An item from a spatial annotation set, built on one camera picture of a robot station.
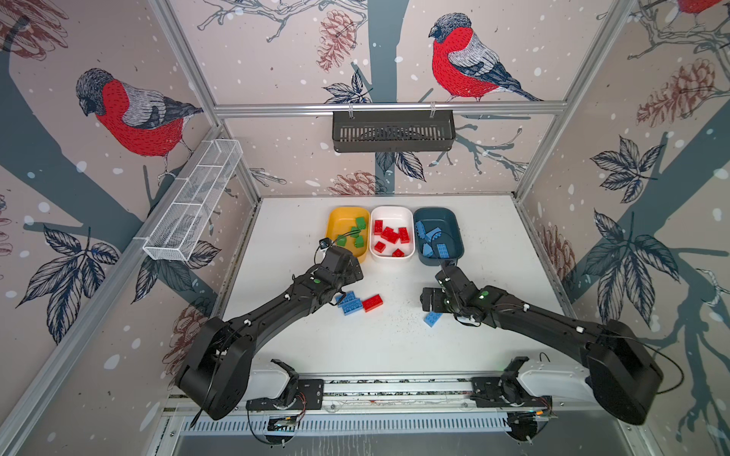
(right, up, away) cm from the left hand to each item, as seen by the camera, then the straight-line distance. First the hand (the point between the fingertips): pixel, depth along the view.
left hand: (348, 268), depth 87 cm
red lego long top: (+10, +12, +23) cm, 28 cm away
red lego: (+14, +9, +20) cm, 26 cm away
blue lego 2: (+31, +9, +19) cm, 38 cm away
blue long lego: (+33, +4, +14) cm, 36 cm away
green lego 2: (+1, +10, +24) cm, 26 cm away
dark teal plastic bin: (+36, +16, +23) cm, 46 cm away
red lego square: (+19, +10, +20) cm, 30 cm away
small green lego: (+3, +7, +19) cm, 21 cm away
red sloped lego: (+10, +5, +17) cm, 20 cm away
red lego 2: (+7, -12, +3) cm, 14 cm away
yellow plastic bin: (-2, +12, +25) cm, 28 cm away
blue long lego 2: (+26, -15, -1) cm, 30 cm away
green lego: (+3, +14, +23) cm, 27 cm away
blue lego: (+26, +12, +19) cm, 34 cm away
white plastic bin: (+16, +16, +24) cm, 33 cm away
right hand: (+26, -10, -1) cm, 28 cm away
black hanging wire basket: (+3, +49, +20) cm, 54 cm away
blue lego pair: (0, -12, +4) cm, 13 cm away
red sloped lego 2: (+17, +3, +11) cm, 20 cm away
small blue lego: (+27, +4, +14) cm, 31 cm away
